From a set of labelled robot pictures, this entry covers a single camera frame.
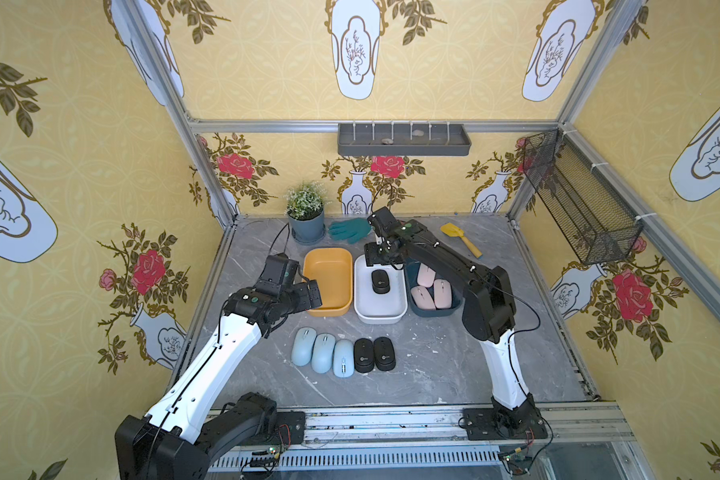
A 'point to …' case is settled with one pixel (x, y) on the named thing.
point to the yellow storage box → (332, 268)
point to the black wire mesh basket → (598, 222)
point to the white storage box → (371, 308)
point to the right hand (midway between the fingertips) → (372, 262)
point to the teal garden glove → (350, 231)
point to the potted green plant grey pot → (305, 208)
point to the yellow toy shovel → (454, 231)
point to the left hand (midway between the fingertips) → (309, 295)
